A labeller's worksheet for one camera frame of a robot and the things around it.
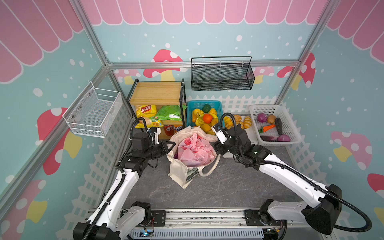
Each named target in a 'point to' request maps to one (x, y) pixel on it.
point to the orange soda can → (178, 127)
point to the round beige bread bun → (237, 118)
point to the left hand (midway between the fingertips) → (175, 146)
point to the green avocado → (206, 108)
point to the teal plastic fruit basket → (193, 104)
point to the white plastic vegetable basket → (284, 123)
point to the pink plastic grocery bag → (196, 151)
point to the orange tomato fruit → (207, 118)
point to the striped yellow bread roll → (228, 123)
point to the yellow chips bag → (146, 112)
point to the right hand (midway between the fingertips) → (215, 137)
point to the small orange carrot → (265, 128)
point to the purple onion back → (262, 117)
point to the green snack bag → (174, 112)
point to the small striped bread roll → (248, 122)
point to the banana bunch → (197, 116)
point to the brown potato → (271, 119)
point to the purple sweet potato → (269, 138)
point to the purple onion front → (283, 138)
